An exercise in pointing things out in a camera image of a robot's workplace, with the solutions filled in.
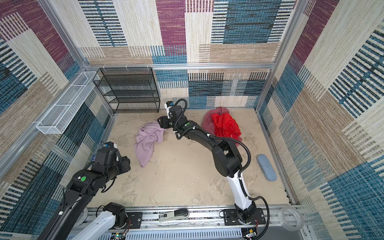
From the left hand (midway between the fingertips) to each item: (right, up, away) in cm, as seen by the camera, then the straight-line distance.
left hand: (126, 159), depth 73 cm
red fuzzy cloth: (+53, +16, +24) cm, 60 cm away
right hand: (+14, +19, +17) cm, 29 cm away
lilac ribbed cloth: (+3, +11, +29) cm, 31 cm away
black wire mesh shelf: (-13, +42, +36) cm, 57 cm away
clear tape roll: (+75, -29, -3) cm, 80 cm away
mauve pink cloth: (+42, +18, +34) cm, 57 cm away
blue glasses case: (+74, -8, +14) cm, 76 cm away
